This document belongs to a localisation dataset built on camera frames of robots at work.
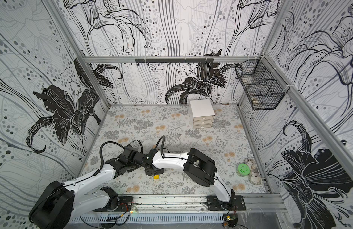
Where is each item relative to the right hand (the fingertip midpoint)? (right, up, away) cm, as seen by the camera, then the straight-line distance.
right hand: (155, 171), depth 86 cm
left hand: (-7, +4, +2) cm, 8 cm away
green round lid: (+52, +3, -6) cm, 52 cm away
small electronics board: (+41, -18, -16) cm, 48 cm away
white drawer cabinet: (+31, +35, +10) cm, 48 cm away
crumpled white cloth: (+57, 0, -8) cm, 58 cm away
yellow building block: (+2, -2, -5) cm, 5 cm away
